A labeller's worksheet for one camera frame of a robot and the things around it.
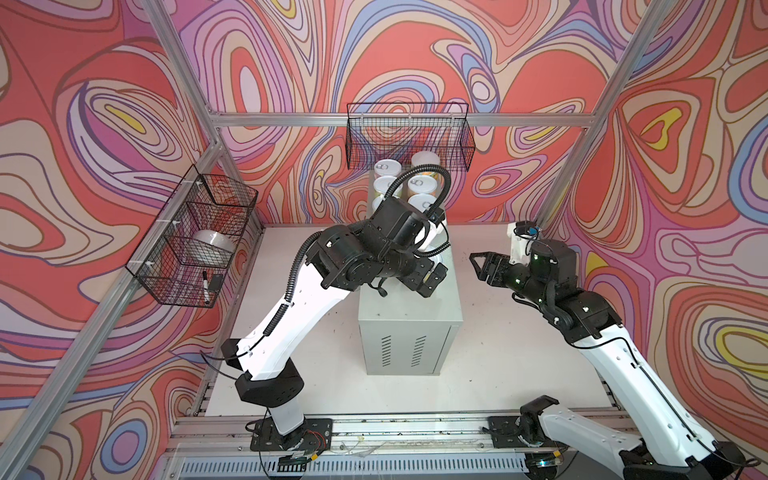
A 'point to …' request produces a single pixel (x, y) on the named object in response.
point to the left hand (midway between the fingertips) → (431, 261)
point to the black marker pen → (205, 287)
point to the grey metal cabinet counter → (405, 333)
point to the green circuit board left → (289, 463)
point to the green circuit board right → (537, 461)
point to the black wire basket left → (188, 251)
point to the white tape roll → (210, 241)
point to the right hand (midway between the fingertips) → (482, 265)
